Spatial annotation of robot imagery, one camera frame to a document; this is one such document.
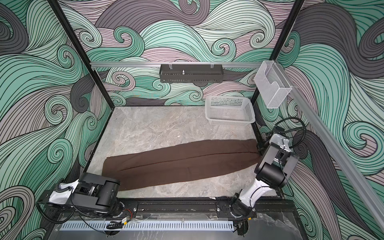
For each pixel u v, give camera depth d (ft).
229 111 3.87
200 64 3.10
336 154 1.68
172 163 2.95
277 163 1.63
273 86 2.54
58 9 2.34
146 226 2.49
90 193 1.51
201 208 2.45
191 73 3.11
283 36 2.66
